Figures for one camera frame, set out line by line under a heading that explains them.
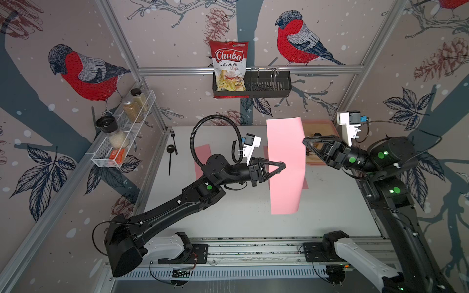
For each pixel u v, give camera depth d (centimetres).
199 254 73
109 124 64
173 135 118
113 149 71
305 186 94
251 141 51
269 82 95
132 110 76
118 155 66
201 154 108
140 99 81
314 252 72
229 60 82
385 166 40
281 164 52
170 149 110
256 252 75
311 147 48
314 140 47
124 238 39
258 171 51
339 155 43
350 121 43
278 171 53
